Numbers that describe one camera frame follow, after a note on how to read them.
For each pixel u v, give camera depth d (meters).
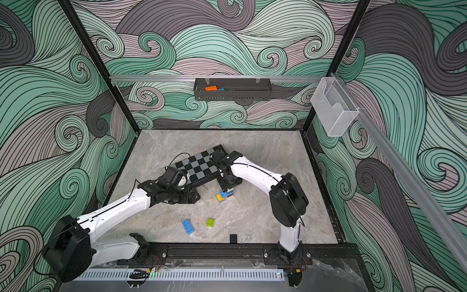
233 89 0.94
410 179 0.51
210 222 0.81
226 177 0.71
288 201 0.47
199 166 0.98
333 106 0.76
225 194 0.86
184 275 0.70
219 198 0.87
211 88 0.92
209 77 0.93
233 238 0.76
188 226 0.80
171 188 0.68
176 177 0.66
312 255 0.73
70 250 0.39
